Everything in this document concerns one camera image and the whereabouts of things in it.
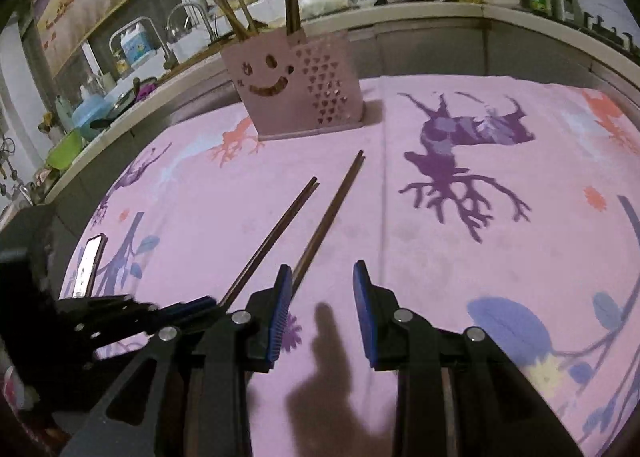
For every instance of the smartphone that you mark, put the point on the smartphone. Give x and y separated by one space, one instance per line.
90 264

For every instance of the gas stove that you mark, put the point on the gas stove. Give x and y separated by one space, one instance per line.
612 32

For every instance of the blue plastic container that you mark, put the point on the blue plastic container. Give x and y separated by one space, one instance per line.
87 112

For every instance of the curved metal faucet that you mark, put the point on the curved metal faucet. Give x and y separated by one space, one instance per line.
195 19

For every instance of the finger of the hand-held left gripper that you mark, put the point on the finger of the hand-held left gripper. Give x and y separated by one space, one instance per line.
192 308

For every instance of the black pan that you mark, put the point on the black pan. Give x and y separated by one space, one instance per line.
117 112

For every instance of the green plastic basin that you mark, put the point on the green plastic basin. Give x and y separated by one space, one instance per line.
65 149

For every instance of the pink printed tablecloth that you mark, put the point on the pink printed tablecloth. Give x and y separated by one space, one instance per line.
400 197

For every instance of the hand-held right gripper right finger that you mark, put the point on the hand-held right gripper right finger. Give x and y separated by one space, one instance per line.
364 312

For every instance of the purple cloth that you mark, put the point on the purple cloth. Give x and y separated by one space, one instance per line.
145 89

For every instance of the white blue detergent jug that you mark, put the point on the white blue detergent jug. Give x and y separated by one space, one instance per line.
136 44

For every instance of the pink smiley utensil holder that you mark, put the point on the pink smiley utensil holder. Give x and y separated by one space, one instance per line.
295 92

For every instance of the dark brown chopstick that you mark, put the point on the dark brown chopstick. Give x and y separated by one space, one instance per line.
330 217
272 237
280 234

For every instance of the tall metal faucet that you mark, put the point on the tall metal faucet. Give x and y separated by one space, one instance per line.
160 44

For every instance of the white plastic bag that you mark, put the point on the white plastic bag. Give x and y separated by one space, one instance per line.
322 2

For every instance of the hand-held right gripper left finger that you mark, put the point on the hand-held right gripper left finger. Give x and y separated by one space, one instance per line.
280 317

